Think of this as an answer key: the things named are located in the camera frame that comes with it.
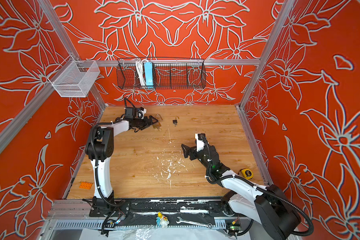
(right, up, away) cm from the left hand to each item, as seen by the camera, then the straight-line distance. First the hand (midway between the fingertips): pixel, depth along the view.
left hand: (153, 121), depth 103 cm
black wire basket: (+11, +32, -6) cm, 35 cm away
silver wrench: (+32, -49, -34) cm, 68 cm away
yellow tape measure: (+57, -29, -21) cm, 67 cm away
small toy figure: (+10, -46, -36) cm, 59 cm away
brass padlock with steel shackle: (+3, -3, +3) cm, 5 cm away
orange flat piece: (-34, -35, -22) cm, 54 cm away
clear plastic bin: (-48, +27, -11) cm, 56 cm away
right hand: (+22, -12, -22) cm, 33 cm away
